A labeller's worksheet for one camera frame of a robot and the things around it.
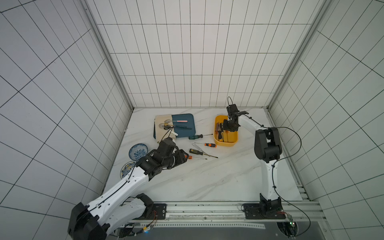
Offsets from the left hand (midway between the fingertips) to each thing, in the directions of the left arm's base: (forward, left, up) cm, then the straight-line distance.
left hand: (183, 160), depth 77 cm
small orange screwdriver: (+17, -15, -12) cm, 26 cm away
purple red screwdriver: (+29, -22, -13) cm, 39 cm away
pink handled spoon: (+37, +13, -12) cm, 41 cm away
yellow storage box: (+22, -31, -12) cm, 40 cm away
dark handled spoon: (+31, +13, -13) cm, 36 cm away
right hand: (+31, -25, -11) cm, 41 cm away
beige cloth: (+33, +17, -12) cm, 39 cm away
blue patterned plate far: (+11, +30, -11) cm, 34 cm away
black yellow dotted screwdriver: (+11, -7, -11) cm, 17 cm away
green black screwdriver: (+23, -6, -12) cm, 26 cm away
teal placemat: (+35, -3, -13) cm, 37 cm away
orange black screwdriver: (+8, -4, -13) cm, 15 cm away
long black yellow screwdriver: (+25, -24, -12) cm, 37 cm away
